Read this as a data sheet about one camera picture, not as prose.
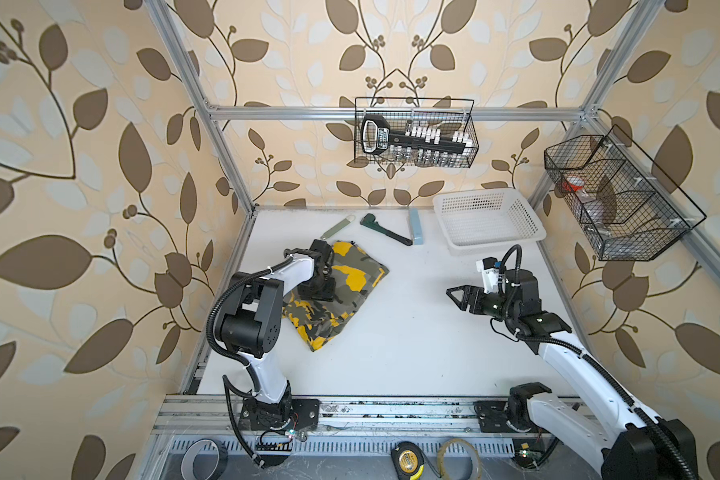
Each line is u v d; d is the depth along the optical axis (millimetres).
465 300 722
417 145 847
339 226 1155
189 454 667
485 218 1153
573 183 807
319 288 825
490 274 737
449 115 911
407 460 665
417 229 1090
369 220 1155
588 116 889
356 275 973
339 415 758
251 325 493
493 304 693
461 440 716
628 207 728
